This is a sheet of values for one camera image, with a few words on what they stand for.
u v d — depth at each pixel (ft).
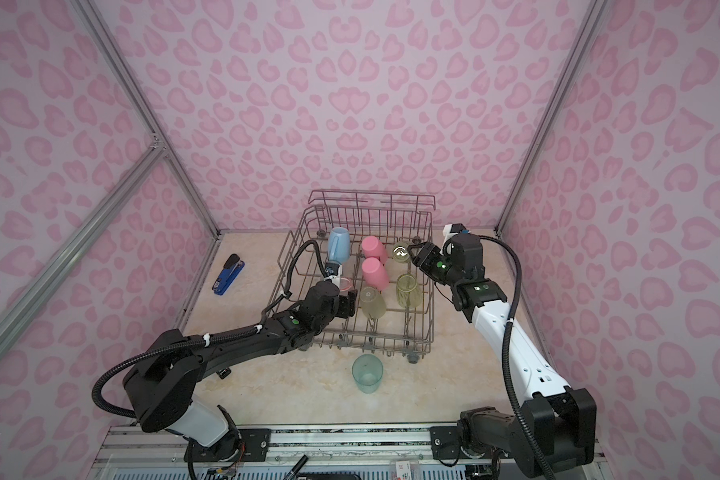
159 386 1.42
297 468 2.29
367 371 2.68
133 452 2.41
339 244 3.21
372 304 2.79
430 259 2.25
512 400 1.29
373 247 3.20
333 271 2.44
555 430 1.27
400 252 3.18
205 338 1.58
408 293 3.09
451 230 2.36
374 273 2.96
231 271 3.50
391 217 3.50
